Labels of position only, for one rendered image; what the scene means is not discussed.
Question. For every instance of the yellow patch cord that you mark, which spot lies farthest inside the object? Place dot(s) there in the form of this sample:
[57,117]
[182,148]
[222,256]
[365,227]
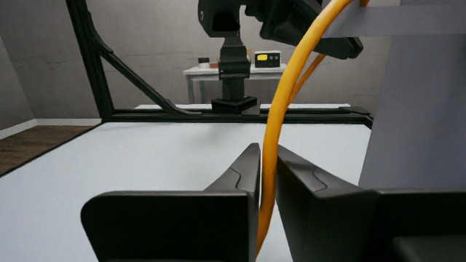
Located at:
[286,92]

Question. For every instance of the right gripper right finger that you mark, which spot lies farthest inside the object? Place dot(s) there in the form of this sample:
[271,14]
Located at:
[328,219]

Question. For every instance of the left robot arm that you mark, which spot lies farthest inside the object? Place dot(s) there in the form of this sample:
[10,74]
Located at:
[233,60]

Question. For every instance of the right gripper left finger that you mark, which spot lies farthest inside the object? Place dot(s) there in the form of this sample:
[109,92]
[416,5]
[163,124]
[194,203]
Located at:
[216,224]

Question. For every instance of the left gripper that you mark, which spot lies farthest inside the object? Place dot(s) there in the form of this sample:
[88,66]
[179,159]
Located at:
[284,21]

